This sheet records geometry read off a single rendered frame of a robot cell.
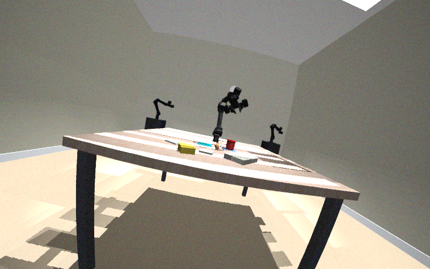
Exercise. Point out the yellow rectangular block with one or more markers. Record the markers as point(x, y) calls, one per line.
point(186, 148)

